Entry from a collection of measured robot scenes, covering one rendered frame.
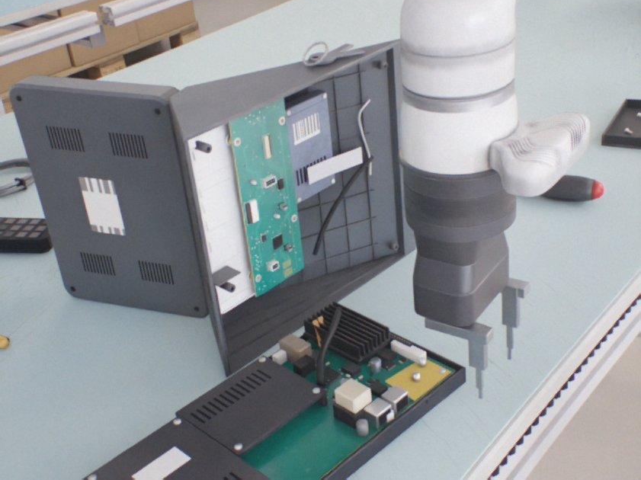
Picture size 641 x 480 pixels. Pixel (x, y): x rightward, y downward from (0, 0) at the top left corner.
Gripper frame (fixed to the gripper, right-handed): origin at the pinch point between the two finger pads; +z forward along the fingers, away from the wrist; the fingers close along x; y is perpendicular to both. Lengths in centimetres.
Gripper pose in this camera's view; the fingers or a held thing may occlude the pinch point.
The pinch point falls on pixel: (495, 376)
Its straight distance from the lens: 70.3
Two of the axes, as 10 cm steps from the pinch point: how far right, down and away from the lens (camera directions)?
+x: -5.4, 4.5, -7.1
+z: 0.9, 8.7, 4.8
